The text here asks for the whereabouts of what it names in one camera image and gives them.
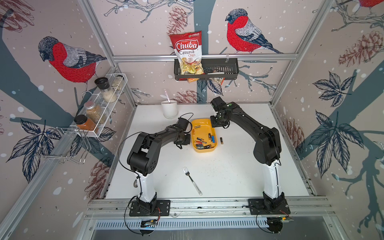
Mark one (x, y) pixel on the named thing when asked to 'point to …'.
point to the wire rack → (69, 146)
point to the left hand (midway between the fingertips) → (189, 138)
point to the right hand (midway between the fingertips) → (213, 123)
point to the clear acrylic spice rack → (105, 107)
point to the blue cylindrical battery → (213, 139)
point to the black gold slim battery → (209, 136)
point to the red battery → (198, 142)
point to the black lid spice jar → (108, 95)
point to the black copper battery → (221, 139)
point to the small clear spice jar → (117, 82)
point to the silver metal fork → (187, 173)
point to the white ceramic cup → (170, 110)
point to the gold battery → (197, 126)
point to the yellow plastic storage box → (204, 137)
